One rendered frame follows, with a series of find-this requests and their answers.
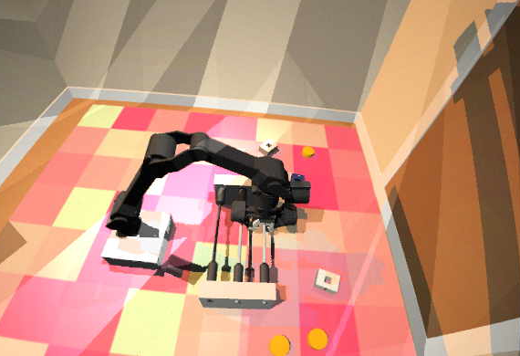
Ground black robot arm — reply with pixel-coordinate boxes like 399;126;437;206
106;131;311;236

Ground orange round disc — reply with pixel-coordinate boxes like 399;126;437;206
269;335;289;356
307;328;328;350
302;146;315;158

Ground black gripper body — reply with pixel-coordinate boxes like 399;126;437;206
231;197;297;226

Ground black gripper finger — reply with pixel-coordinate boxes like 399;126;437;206
238;217;249;227
273;216;288;229

